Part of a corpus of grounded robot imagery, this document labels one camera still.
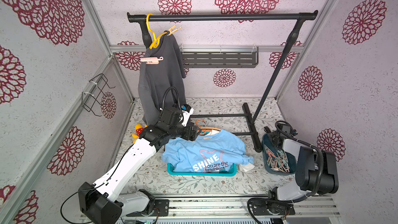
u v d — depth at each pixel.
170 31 0.68
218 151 0.79
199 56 0.95
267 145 0.93
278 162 0.87
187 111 0.64
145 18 0.52
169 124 0.54
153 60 0.54
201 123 1.07
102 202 0.37
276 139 0.74
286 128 0.75
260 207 0.72
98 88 0.80
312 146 0.52
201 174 0.76
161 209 0.73
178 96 0.95
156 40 0.60
